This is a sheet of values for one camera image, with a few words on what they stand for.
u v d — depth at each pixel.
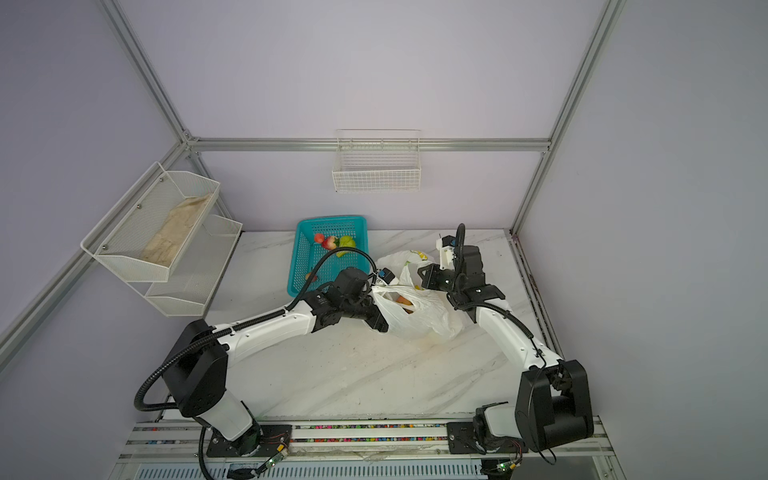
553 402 0.42
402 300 0.74
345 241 1.11
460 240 0.63
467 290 0.64
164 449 0.73
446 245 0.75
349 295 0.66
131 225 0.72
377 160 0.96
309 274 1.05
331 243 1.11
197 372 0.44
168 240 0.77
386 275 0.73
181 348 0.47
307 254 1.11
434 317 0.73
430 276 0.73
